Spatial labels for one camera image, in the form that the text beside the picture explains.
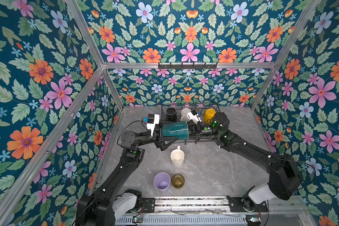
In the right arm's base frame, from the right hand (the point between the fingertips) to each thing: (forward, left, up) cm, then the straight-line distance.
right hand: (181, 134), depth 63 cm
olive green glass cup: (-11, +2, -33) cm, 35 cm away
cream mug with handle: (+3, +3, -30) cm, 31 cm away
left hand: (-2, +2, +5) cm, 6 cm away
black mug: (+32, +8, -22) cm, 39 cm away
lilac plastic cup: (-12, +11, -28) cm, 33 cm away
